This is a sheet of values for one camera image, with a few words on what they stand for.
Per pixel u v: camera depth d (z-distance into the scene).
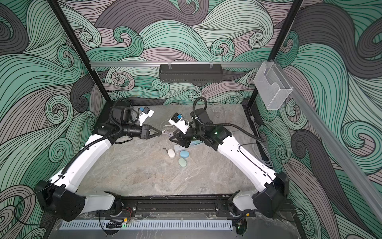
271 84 0.78
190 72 0.95
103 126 0.53
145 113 0.65
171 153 0.92
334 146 0.52
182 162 0.88
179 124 0.59
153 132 0.67
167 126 0.78
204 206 0.75
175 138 0.63
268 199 0.37
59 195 0.37
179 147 0.93
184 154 0.93
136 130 0.62
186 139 0.61
